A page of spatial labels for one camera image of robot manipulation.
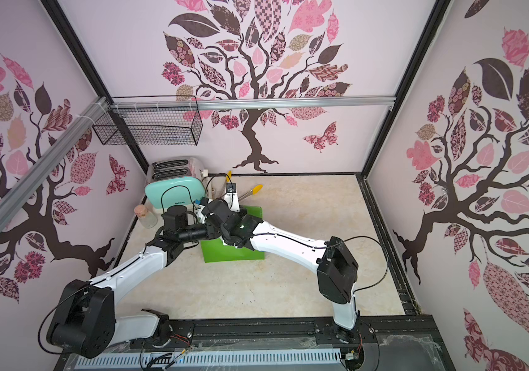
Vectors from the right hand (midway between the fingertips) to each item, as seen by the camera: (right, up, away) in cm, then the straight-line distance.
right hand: (226, 205), depth 79 cm
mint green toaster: (-25, +9, +14) cm, 30 cm away
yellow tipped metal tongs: (+8, +7, +33) cm, 35 cm away
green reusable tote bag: (-5, -17, +5) cm, 19 cm away
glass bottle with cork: (-38, -7, +19) cm, 43 cm away
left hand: (+2, -8, 0) cm, 9 cm away
